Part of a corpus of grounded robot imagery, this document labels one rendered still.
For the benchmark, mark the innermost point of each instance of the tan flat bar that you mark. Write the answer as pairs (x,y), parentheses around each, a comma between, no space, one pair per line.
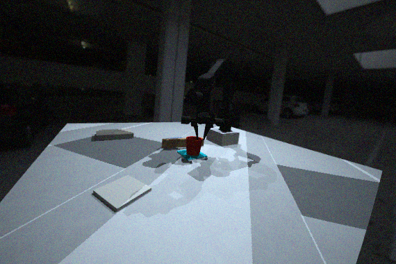
(175,143)

